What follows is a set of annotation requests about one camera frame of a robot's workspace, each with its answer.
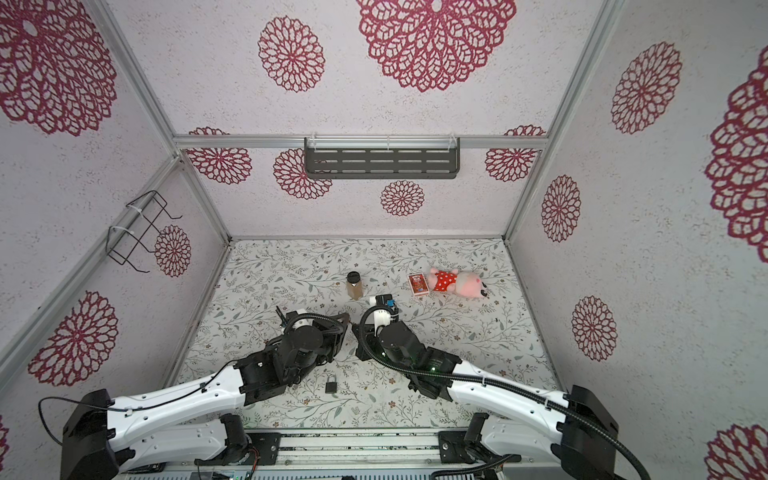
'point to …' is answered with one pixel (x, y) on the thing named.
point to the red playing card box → (418, 284)
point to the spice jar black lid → (353, 277)
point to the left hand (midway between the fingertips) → (352, 320)
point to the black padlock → (331, 387)
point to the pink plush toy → (468, 284)
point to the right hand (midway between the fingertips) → (352, 323)
